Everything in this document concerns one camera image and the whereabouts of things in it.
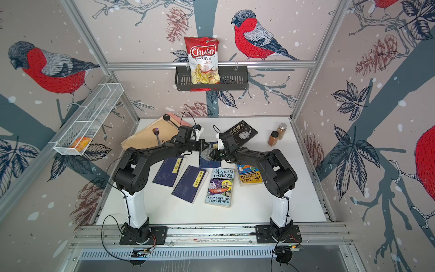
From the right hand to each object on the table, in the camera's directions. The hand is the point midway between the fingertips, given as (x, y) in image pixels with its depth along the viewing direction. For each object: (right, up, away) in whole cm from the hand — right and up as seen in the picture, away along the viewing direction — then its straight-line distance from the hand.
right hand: (209, 154), depth 95 cm
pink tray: (-23, +21, +24) cm, 39 cm away
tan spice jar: (+44, +14, +8) cm, 47 cm away
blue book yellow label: (-3, -5, +1) cm, 6 cm away
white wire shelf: (-55, +14, -21) cm, 60 cm away
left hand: (+1, +7, +1) cm, 7 cm away
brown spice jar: (+38, +9, +5) cm, 40 cm away
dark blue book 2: (-10, -15, -7) cm, 19 cm away
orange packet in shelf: (-49, +8, -29) cm, 58 cm away
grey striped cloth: (-2, +1, -2) cm, 3 cm away
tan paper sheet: (-45, +10, +16) cm, 48 cm away
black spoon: (-33, +24, +26) cm, 48 cm away
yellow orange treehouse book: (+22, -10, -5) cm, 25 cm away
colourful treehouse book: (+6, -16, -10) cm, 20 cm away
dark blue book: (-23, -10, -3) cm, 26 cm away
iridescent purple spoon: (-38, +14, +18) cm, 44 cm away
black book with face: (+21, +13, +16) cm, 29 cm away
